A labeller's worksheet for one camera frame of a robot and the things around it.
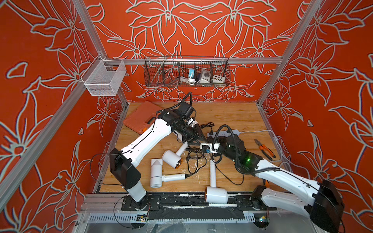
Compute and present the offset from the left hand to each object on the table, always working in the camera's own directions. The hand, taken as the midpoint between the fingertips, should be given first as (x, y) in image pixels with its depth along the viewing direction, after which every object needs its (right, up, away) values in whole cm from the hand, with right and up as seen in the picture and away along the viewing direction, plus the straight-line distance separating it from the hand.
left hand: (205, 140), depth 68 cm
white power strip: (+18, 0, +29) cm, 34 cm away
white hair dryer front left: (-25, -21, +9) cm, 34 cm away
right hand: (+2, +1, +7) cm, 8 cm away
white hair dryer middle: (-17, -14, +14) cm, 26 cm away
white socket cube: (+13, +36, +26) cm, 46 cm away
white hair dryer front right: (+5, -28, +3) cm, 28 cm away
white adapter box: (+3, +37, +23) cm, 44 cm away
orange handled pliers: (+42, -10, +24) cm, 50 cm away
